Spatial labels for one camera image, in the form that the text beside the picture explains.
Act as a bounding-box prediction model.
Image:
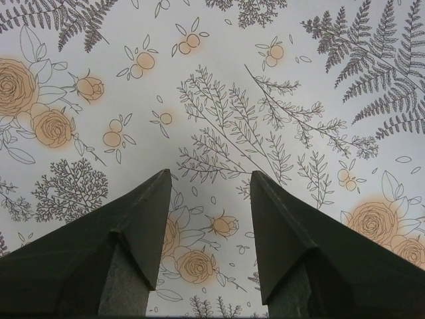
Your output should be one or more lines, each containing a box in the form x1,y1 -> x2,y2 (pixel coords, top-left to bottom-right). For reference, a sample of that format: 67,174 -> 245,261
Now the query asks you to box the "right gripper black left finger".
1,169 -> 171,318

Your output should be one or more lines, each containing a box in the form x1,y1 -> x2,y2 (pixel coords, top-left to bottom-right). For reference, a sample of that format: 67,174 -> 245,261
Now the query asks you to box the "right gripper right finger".
250,171 -> 424,318

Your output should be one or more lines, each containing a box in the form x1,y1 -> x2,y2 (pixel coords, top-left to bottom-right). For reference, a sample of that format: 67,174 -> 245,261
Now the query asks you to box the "floral table mat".
1,1 -> 424,318

